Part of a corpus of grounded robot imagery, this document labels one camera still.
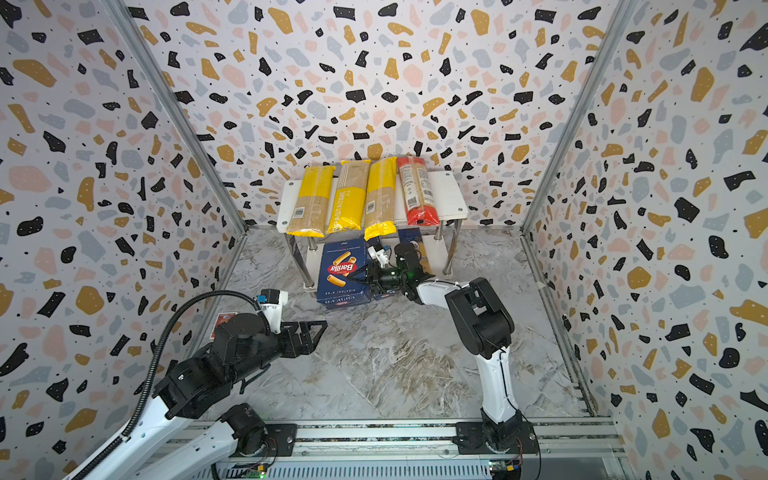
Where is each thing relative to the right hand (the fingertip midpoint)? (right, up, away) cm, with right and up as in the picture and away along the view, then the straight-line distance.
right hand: (353, 282), depth 87 cm
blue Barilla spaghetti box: (+7, -5, +4) cm, 9 cm away
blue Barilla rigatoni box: (-4, +7, +2) cm, 8 cm away
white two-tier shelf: (-20, +10, +20) cm, 29 cm away
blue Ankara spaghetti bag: (+16, +15, +22) cm, 31 cm away
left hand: (-5, -8, -18) cm, 20 cm away
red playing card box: (-42, -12, +8) cm, 45 cm away
